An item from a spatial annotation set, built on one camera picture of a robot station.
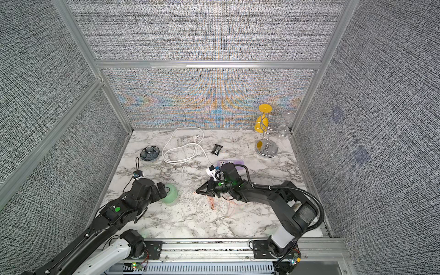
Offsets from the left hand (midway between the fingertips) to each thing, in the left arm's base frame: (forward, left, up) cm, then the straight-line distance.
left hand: (160, 187), depth 78 cm
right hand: (-2, -17, 0) cm, 17 cm away
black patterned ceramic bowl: (+28, +14, -11) cm, 33 cm away
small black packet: (+30, -27, -12) cm, 42 cm away
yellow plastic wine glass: (+30, -51, +9) cm, 60 cm away
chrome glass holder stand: (+51, -66, -11) cm, 84 cm away
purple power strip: (+20, -41, -12) cm, 47 cm away
